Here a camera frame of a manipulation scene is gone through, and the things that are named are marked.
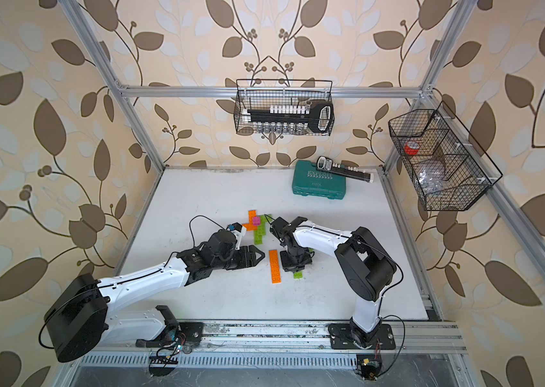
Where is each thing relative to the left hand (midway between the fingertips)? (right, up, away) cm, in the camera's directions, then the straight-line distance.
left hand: (257, 254), depth 81 cm
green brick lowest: (-1, +3, +15) cm, 16 cm away
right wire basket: (+60, +26, -7) cm, 65 cm away
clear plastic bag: (+52, +25, -10) cm, 59 cm away
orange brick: (+6, -10, +6) cm, 13 cm away
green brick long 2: (0, +6, +17) cm, 18 cm away
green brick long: (+14, -9, +6) cm, 18 cm away
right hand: (+13, -8, +7) cm, 16 cm away
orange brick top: (+6, -5, +8) cm, 11 cm away
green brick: (0, +9, +19) cm, 21 cm away
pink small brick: (-2, +9, +18) cm, 20 cm away
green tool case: (+21, +26, +29) cm, 44 cm away
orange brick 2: (-5, +12, +22) cm, 26 cm away
